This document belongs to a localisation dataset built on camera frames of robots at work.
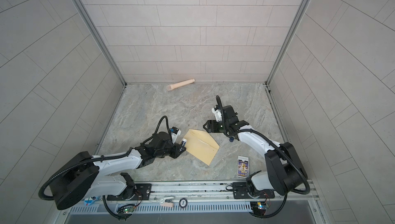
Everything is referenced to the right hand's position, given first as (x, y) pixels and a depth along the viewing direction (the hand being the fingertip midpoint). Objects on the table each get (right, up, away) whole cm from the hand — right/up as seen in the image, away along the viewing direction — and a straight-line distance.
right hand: (207, 127), depth 84 cm
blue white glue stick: (-13, -7, -4) cm, 15 cm away
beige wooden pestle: (-26, +24, +26) cm, 44 cm away
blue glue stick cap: (+14, -7, +2) cm, 16 cm away
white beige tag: (-20, -30, -18) cm, 40 cm away
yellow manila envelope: (-3, -10, +2) cm, 11 cm away
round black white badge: (-11, -31, -16) cm, 37 cm away
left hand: (-10, -11, -2) cm, 15 cm away
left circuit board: (-35, -31, -20) cm, 51 cm away
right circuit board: (+23, -33, -16) cm, 43 cm away
